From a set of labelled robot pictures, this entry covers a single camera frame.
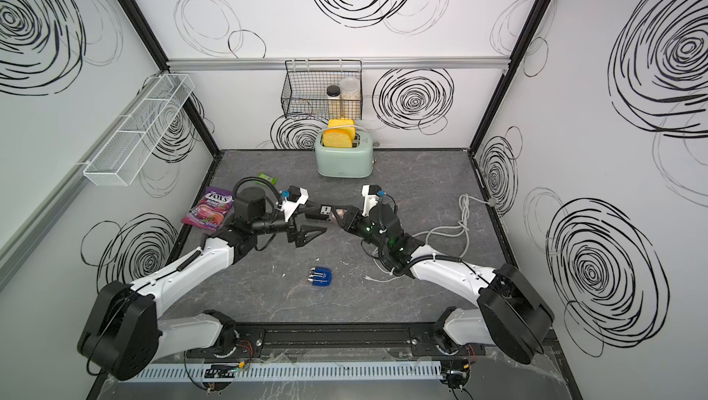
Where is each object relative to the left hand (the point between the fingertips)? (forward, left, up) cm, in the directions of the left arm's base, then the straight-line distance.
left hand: (320, 218), depth 76 cm
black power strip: (+12, +2, -17) cm, 20 cm away
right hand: (+1, -4, +1) cm, 4 cm away
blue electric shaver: (-10, 0, -17) cm, 20 cm away
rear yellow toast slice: (+40, -1, +1) cm, 40 cm away
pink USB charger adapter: (+1, -6, +2) cm, 7 cm away
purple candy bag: (+13, +43, -18) cm, 48 cm away
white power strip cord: (+8, -46, -17) cm, 50 cm away
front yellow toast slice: (+32, -3, +1) cm, 32 cm away
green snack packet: (+31, +29, -20) cm, 47 cm away
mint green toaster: (+33, -5, -12) cm, 35 cm away
